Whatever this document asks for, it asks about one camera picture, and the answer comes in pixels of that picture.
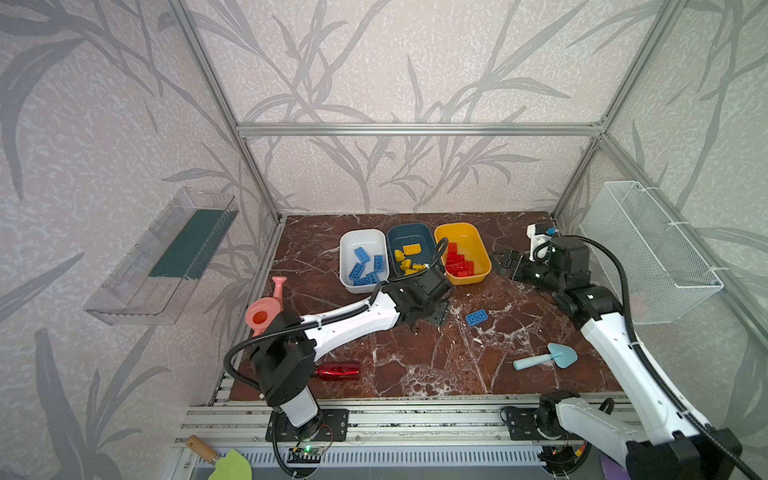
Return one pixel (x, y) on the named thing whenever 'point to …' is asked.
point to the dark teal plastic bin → (404, 234)
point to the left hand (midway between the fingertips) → (441, 300)
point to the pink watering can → (263, 311)
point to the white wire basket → (665, 274)
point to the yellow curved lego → (414, 249)
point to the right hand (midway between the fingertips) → (501, 248)
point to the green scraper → (232, 466)
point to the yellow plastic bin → (469, 242)
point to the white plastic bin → (374, 241)
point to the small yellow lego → (399, 255)
